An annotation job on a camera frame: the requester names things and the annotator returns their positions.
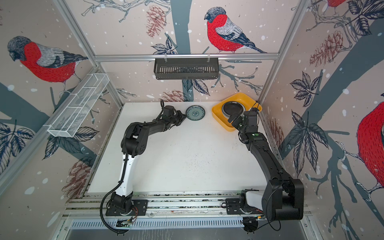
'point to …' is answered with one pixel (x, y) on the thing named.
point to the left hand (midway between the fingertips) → (188, 114)
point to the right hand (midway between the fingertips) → (235, 119)
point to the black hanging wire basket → (186, 70)
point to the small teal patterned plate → (195, 113)
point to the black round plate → (233, 107)
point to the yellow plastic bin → (217, 111)
